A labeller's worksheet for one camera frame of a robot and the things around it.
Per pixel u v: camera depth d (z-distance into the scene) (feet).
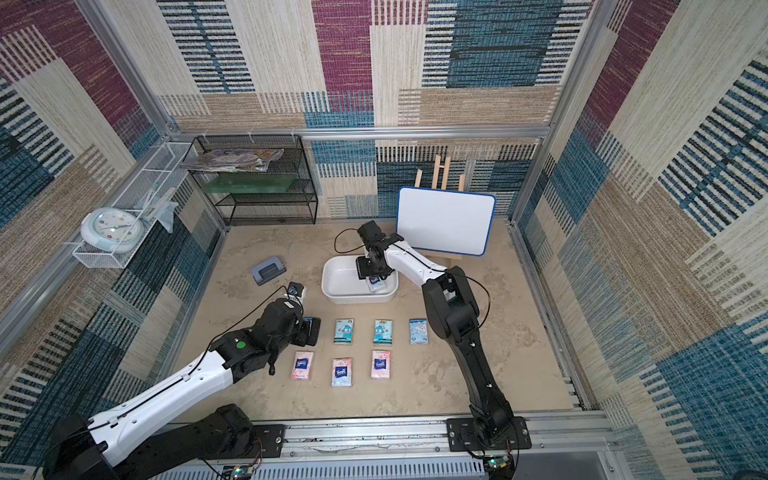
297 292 2.30
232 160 2.80
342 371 2.68
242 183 3.16
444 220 3.06
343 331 2.93
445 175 2.93
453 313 1.95
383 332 2.93
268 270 3.43
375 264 2.83
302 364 2.73
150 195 2.62
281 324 1.95
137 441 1.41
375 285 3.24
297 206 3.91
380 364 2.72
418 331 2.93
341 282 3.35
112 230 2.22
